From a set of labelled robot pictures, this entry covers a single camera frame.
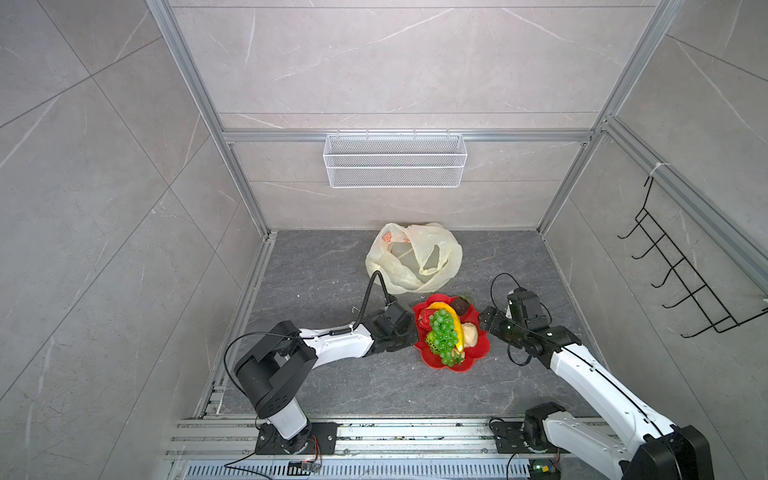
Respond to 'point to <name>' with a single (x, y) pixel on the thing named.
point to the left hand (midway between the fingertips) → (419, 328)
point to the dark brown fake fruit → (461, 305)
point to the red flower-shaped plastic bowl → (472, 316)
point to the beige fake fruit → (470, 334)
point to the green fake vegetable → (443, 339)
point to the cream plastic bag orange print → (413, 259)
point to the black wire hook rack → (639, 222)
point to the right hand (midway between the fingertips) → (488, 318)
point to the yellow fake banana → (459, 326)
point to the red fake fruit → (424, 319)
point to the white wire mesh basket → (394, 160)
